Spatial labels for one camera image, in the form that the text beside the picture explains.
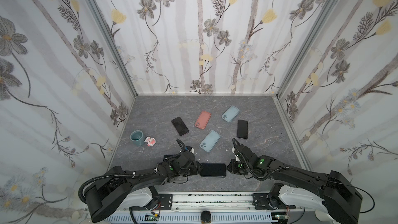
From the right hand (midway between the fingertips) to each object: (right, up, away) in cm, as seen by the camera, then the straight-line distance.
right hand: (222, 166), depth 81 cm
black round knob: (-9, -14, -18) cm, 25 cm away
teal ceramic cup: (-49, +13, +10) cm, 52 cm away
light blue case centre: (-6, +10, +15) cm, 19 cm away
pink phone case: (-10, +23, +27) cm, 37 cm away
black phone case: (-5, -1, -1) cm, 5 cm away
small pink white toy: (-43, +11, +12) cm, 46 cm away
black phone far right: (+16, +15, +21) cm, 31 cm away
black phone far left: (-26, +19, +22) cm, 39 cm away
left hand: (-12, 0, +3) cm, 12 cm away
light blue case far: (+9, +27, +28) cm, 40 cm away
